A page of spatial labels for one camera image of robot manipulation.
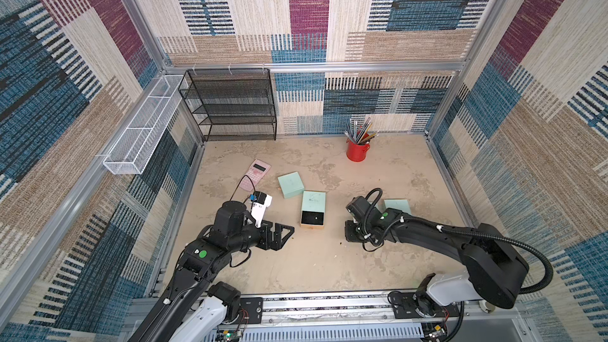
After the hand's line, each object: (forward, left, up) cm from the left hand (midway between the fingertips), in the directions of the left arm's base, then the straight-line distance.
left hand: (283, 227), depth 71 cm
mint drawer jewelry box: (+16, -44, -16) cm, 49 cm away
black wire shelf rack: (+59, +27, 0) cm, 65 cm away
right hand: (+4, -23, -17) cm, 29 cm away
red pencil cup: (+42, -30, -14) cm, 53 cm away
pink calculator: (+34, +14, -17) cm, 41 cm away
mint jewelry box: (+26, -1, -16) cm, 30 cm away
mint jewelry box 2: (+13, -9, -17) cm, 23 cm away
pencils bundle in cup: (+47, -32, -8) cm, 57 cm away
